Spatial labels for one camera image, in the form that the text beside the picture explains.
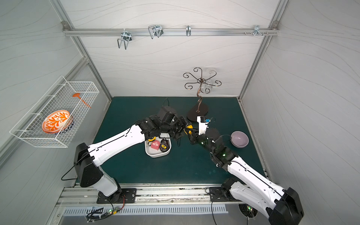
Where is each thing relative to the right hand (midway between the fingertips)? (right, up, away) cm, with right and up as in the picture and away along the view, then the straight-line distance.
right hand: (189, 127), depth 74 cm
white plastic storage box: (-26, -17, +16) cm, 35 cm away
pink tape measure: (-22, -14, +17) cm, 31 cm away
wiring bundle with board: (-48, -44, -4) cm, 65 cm away
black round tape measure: (-16, -14, +15) cm, 25 cm away
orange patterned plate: (-62, +4, -10) cm, 63 cm away
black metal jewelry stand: (+9, +27, +14) cm, 32 cm away
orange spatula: (-64, +18, +4) cm, 67 cm away
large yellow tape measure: (0, -2, -2) cm, 3 cm away
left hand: (0, 0, -2) cm, 2 cm away
